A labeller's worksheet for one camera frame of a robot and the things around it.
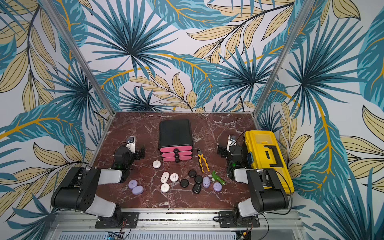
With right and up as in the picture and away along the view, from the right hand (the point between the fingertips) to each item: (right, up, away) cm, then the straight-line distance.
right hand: (229, 143), depth 93 cm
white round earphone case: (-45, -12, -2) cm, 46 cm away
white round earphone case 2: (-33, -19, -7) cm, 39 cm away
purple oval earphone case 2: (-15, -21, -9) cm, 27 cm away
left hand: (-58, -2, 0) cm, 58 cm away
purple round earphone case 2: (-9, -23, -9) cm, 27 cm away
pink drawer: (-32, -2, -11) cm, 34 cm away
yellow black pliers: (-17, -8, +2) cm, 20 cm away
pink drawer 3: (-35, -10, -1) cm, 36 cm away
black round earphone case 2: (-19, -20, -7) cm, 29 cm away
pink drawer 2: (-35, -6, -7) cm, 36 cm away
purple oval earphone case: (-53, -25, -11) cm, 59 cm away
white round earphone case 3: (-38, -23, -11) cm, 46 cm away
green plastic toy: (-9, -19, -7) cm, 22 cm away
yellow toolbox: (+16, -3, -13) cm, 20 cm away
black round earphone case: (-23, -17, -5) cm, 29 cm away
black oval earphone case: (-21, -24, -10) cm, 33 cm away
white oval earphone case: (-39, -19, -7) cm, 44 cm away
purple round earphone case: (-56, -22, -9) cm, 61 cm away
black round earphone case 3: (-28, -22, -9) cm, 36 cm away
